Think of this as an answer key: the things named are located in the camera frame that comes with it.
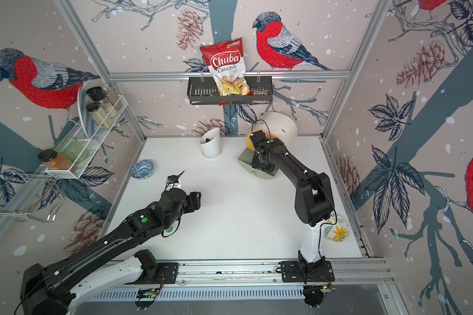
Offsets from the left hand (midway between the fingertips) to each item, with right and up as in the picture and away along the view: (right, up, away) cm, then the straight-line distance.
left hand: (198, 192), depth 78 cm
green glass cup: (-44, +18, -9) cm, 48 cm away
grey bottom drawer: (+20, +12, +21) cm, 31 cm away
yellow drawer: (+21, +20, 0) cm, 29 cm away
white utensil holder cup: (+2, +21, +21) cm, 30 cm away
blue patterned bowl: (-36, +7, +26) cm, 45 cm away
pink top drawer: (+29, +24, +4) cm, 38 cm away
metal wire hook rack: (-52, +3, -7) cm, 52 cm away
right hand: (+26, +10, +15) cm, 32 cm away
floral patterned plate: (+59, -18, +4) cm, 62 cm away
